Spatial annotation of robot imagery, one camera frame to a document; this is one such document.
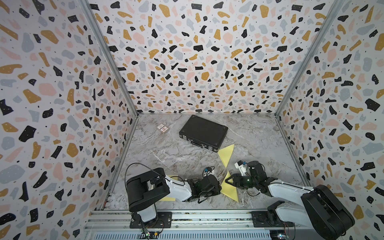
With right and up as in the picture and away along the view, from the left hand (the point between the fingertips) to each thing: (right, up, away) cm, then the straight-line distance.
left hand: (224, 191), depth 82 cm
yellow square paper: (+3, +18, +15) cm, 24 cm away
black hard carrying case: (-11, +31, +24) cm, 41 cm away
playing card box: (-41, +35, +28) cm, 61 cm away
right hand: (+2, +4, +2) cm, 5 cm away
